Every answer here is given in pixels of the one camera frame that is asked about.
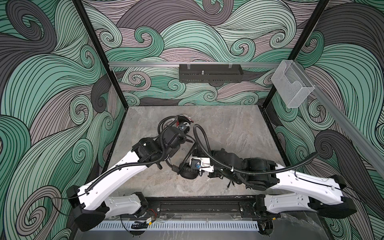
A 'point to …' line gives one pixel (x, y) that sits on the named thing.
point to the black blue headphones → (187, 171)
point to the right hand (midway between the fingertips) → (203, 154)
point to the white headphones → (183, 118)
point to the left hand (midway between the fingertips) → (170, 138)
